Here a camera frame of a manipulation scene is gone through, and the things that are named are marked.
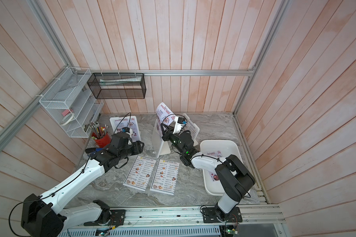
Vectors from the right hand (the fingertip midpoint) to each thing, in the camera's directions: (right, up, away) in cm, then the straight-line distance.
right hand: (160, 124), depth 79 cm
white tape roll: (-54, +3, +3) cm, 54 cm away
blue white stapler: (-43, -16, +14) cm, 48 cm away
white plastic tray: (+40, -17, +21) cm, 48 cm away
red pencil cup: (-41, -6, +16) cm, 44 cm away
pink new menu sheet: (-27, +2, +14) cm, 31 cm away
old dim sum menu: (-13, -31, +9) cm, 35 cm away
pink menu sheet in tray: (+32, -31, +9) cm, 45 cm away
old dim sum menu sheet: (+2, -32, +9) cm, 33 cm away
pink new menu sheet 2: (+3, +5, 0) cm, 6 cm away
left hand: (-11, -13, +2) cm, 17 cm away
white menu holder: (-28, +1, +14) cm, 31 cm away
